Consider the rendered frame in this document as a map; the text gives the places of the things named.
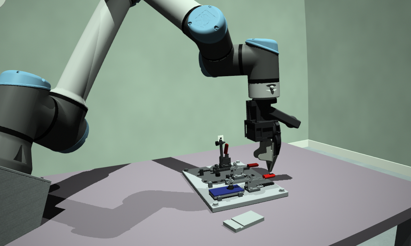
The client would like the toggle clamp with red handle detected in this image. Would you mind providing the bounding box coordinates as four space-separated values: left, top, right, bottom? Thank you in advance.
214 162 259 180

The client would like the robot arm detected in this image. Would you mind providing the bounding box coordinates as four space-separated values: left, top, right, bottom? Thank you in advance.
0 0 280 175

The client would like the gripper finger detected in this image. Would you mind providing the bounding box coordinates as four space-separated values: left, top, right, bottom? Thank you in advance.
253 142 270 171
258 127 281 172

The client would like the blue flat blank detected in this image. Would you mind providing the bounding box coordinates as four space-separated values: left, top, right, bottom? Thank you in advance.
209 184 244 199

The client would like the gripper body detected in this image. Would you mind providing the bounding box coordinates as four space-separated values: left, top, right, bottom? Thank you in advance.
244 98 281 142

